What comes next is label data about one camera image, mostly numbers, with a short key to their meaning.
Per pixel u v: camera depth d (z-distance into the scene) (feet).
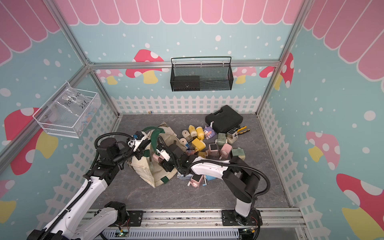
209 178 2.79
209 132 3.34
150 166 2.41
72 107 2.39
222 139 3.27
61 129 2.01
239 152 3.08
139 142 2.11
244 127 3.66
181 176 2.72
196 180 2.60
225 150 3.01
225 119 3.65
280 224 2.40
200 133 3.28
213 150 2.97
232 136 3.19
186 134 3.26
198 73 3.09
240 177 1.60
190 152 3.03
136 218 2.43
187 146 3.09
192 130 3.27
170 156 2.09
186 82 2.86
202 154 3.09
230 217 2.46
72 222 1.36
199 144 3.23
